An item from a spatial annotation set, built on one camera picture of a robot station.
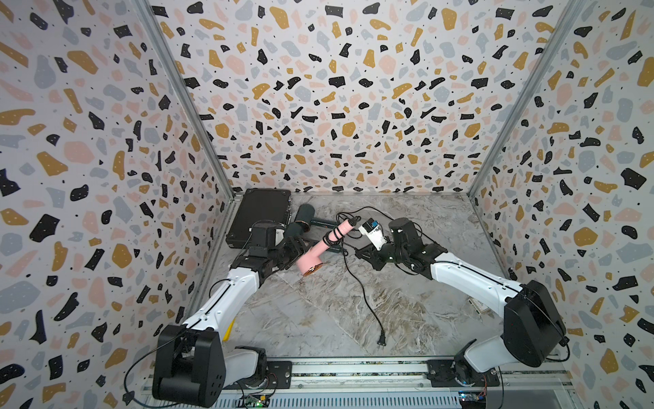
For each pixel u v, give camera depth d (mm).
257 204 1132
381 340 796
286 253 743
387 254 720
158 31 731
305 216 1101
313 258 801
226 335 434
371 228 729
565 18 730
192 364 396
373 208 1155
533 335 417
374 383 731
